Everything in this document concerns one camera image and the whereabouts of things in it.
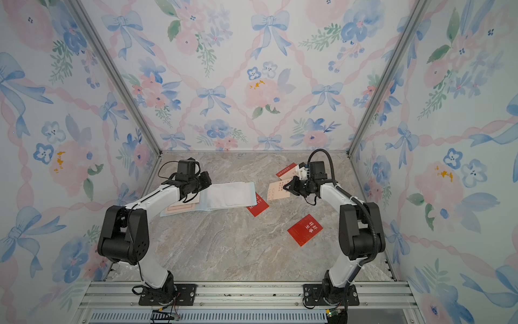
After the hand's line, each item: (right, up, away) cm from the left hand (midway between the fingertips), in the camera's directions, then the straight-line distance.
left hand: (213, 177), depth 95 cm
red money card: (+22, -15, +3) cm, 27 cm away
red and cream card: (+39, +3, +18) cm, 43 cm away
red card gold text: (+42, -23, -4) cm, 48 cm away
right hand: (+34, -4, -2) cm, 34 cm away
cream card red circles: (-14, -14, 0) cm, 20 cm away
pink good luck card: (+30, -6, +2) cm, 30 cm away
